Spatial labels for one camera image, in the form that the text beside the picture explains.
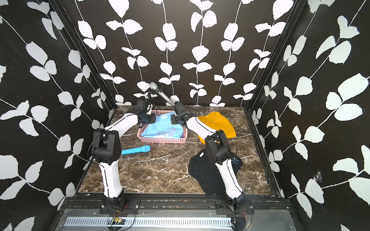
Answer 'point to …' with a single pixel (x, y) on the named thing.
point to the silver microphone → (153, 86)
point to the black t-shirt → (207, 174)
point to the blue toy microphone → (144, 148)
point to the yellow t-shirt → (216, 121)
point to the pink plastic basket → (182, 139)
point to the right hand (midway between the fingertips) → (173, 115)
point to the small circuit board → (120, 221)
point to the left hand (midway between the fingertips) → (154, 116)
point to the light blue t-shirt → (163, 128)
